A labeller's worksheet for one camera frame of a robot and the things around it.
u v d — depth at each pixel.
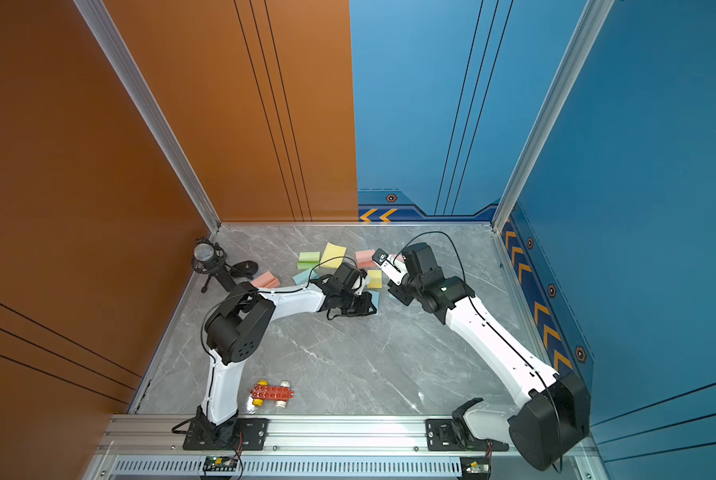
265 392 0.79
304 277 1.02
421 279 0.58
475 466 0.71
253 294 0.58
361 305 0.86
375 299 0.96
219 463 0.71
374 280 0.97
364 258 1.05
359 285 0.83
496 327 0.47
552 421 0.38
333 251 1.12
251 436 0.74
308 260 1.07
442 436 0.72
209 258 0.83
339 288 0.79
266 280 1.03
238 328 0.53
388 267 0.68
